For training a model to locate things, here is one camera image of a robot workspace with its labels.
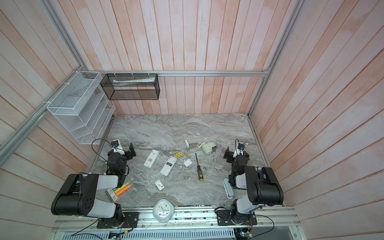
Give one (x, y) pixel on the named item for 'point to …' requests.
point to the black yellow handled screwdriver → (200, 173)
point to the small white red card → (159, 185)
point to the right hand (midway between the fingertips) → (236, 148)
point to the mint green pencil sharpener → (209, 147)
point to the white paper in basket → (118, 82)
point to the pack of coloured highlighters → (113, 194)
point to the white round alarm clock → (163, 211)
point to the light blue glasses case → (228, 188)
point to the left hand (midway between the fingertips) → (125, 147)
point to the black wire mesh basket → (131, 86)
